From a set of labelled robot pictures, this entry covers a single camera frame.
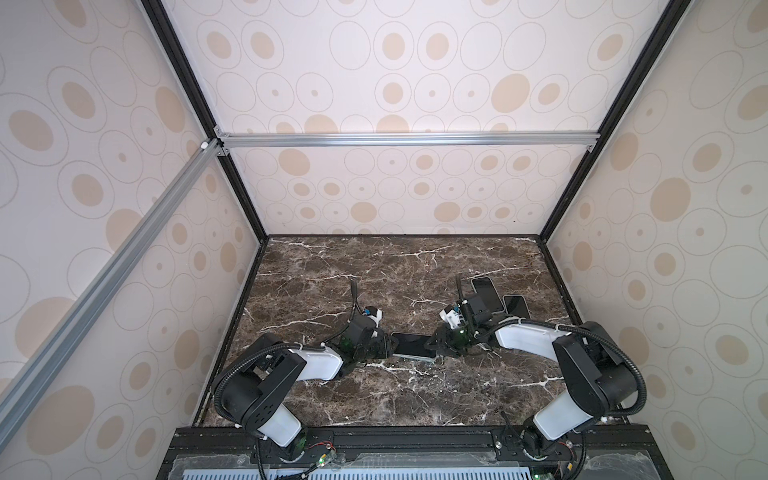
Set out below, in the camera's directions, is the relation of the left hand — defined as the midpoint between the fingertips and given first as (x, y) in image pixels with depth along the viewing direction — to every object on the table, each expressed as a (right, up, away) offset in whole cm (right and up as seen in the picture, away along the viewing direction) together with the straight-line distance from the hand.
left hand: (402, 340), depth 88 cm
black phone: (+3, -2, +1) cm, 4 cm away
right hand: (+8, -2, 0) cm, 8 cm away
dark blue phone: (+31, +11, +15) cm, 37 cm away
